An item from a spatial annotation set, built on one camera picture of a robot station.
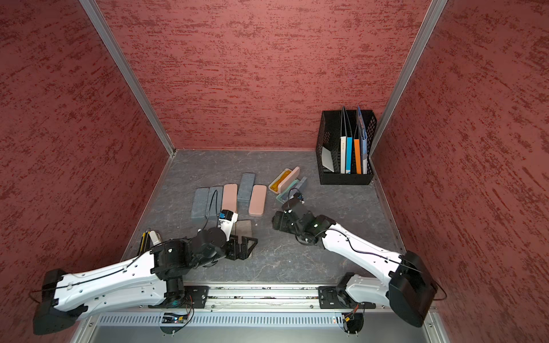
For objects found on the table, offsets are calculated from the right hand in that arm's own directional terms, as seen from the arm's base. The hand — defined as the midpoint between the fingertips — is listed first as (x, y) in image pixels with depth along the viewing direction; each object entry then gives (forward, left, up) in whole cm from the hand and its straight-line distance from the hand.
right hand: (281, 226), depth 81 cm
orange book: (+29, -35, +10) cm, 46 cm away
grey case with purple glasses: (+21, -7, -4) cm, 23 cm away
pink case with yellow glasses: (+24, -2, -2) cm, 24 cm away
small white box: (-1, +52, -6) cm, 53 cm away
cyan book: (+29, -31, +9) cm, 43 cm away
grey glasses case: (+14, +38, -7) cm, 41 cm away
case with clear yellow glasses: (+21, +17, -8) cm, 28 cm away
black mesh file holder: (+44, -25, +14) cm, 52 cm away
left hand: (-9, +12, +5) cm, 16 cm away
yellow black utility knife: (-2, +56, -7) cm, 57 cm away
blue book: (+28, -35, +17) cm, 48 cm away
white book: (+29, -28, +10) cm, 42 cm away
